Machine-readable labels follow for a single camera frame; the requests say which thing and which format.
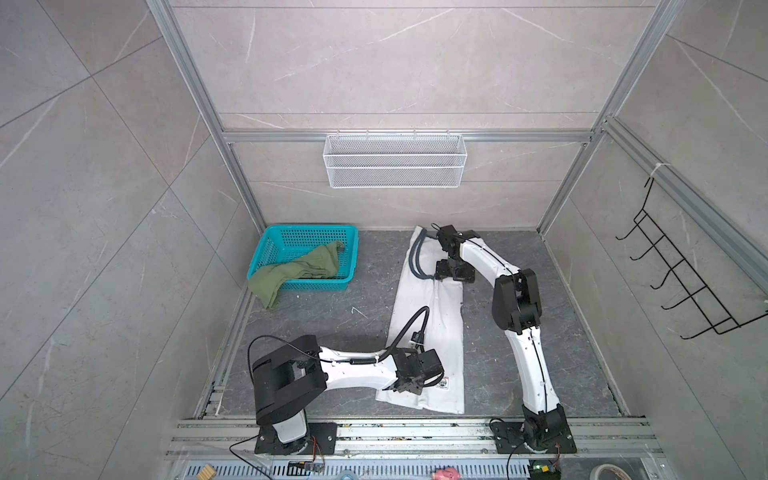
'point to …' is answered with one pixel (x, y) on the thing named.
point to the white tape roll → (594, 475)
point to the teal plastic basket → (278, 244)
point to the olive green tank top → (320, 261)
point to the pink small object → (447, 473)
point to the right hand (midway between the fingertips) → (452, 275)
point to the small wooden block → (206, 473)
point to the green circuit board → (544, 469)
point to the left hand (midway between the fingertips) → (414, 371)
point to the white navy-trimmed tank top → (419, 289)
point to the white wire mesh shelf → (395, 161)
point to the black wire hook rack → (687, 302)
